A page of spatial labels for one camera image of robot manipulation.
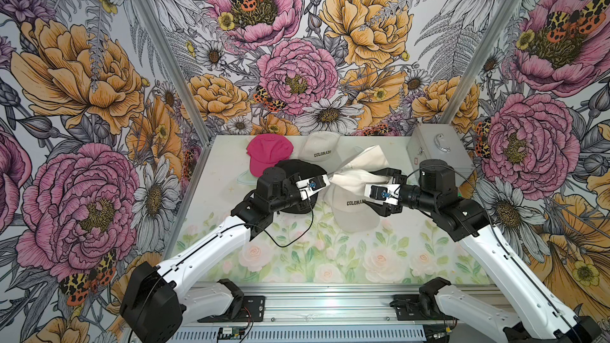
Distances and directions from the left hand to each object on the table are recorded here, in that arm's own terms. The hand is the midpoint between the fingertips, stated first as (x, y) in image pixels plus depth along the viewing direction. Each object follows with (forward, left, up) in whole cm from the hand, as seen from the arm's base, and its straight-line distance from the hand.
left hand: (319, 184), depth 75 cm
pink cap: (+32, +23, -19) cm, 44 cm away
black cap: (+18, +4, -16) cm, 25 cm away
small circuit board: (-35, +27, -26) cm, 51 cm away
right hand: (-4, -14, +4) cm, 15 cm away
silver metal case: (+26, -51, -8) cm, 58 cm away
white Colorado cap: (+31, -2, -17) cm, 36 cm away
